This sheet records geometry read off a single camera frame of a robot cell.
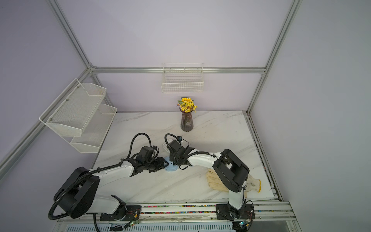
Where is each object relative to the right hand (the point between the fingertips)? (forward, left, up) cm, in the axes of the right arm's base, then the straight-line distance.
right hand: (175, 156), depth 92 cm
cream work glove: (-16, -24, -3) cm, 29 cm away
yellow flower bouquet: (+25, -8, +22) cm, 35 cm away
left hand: (-6, +5, 0) cm, 8 cm away
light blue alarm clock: (-8, +2, +1) cm, 8 cm away
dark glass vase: (+23, -8, +5) cm, 25 cm away
